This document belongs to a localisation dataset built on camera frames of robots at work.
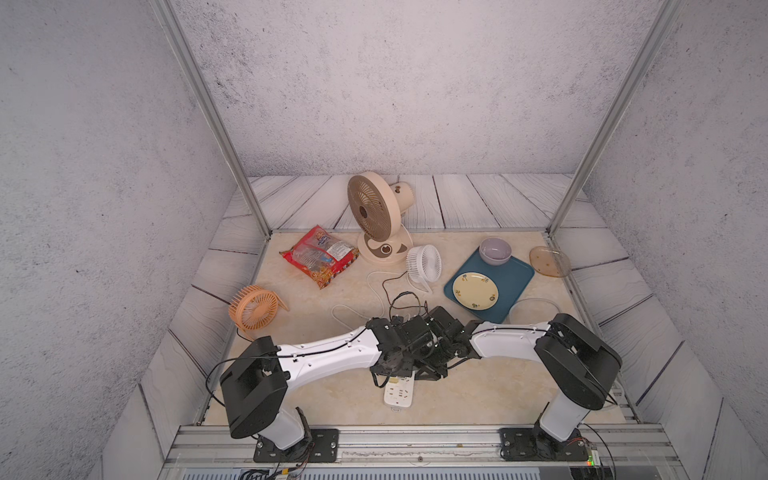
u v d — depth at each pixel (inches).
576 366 18.1
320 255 42.2
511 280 41.4
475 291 40.0
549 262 43.7
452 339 27.3
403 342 22.6
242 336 35.1
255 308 34.7
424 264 38.0
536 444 25.3
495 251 43.6
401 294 25.9
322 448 28.7
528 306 39.0
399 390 31.2
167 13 27.6
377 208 36.2
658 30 28.6
